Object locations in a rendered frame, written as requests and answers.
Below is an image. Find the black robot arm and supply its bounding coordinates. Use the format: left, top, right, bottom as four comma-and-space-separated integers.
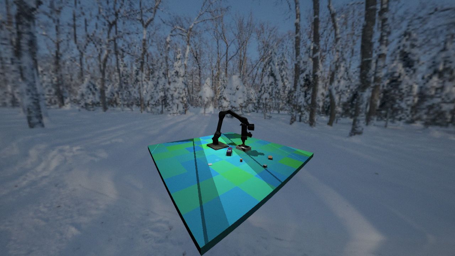
212, 110, 255, 145

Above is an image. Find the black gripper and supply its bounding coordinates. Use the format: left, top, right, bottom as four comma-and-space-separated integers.
241, 130, 247, 144

